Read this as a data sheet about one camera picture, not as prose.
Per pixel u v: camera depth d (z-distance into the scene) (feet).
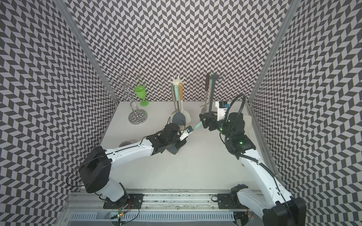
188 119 3.14
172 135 2.10
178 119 2.96
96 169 1.43
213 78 2.54
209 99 3.06
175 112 3.00
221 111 2.03
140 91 3.28
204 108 3.17
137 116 3.56
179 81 2.48
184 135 2.32
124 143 2.72
